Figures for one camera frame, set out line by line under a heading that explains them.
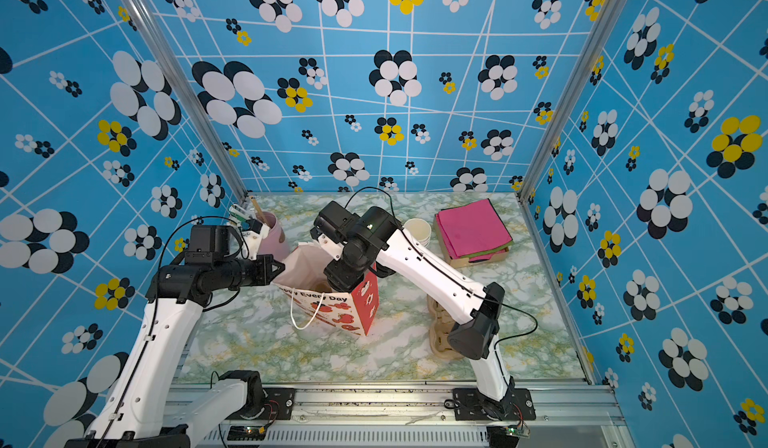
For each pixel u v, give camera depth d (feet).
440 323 2.68
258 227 2.15
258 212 3.04
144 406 1.25
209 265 1.72
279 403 2.41
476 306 1.46
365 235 1.54
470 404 2.39
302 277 2.71
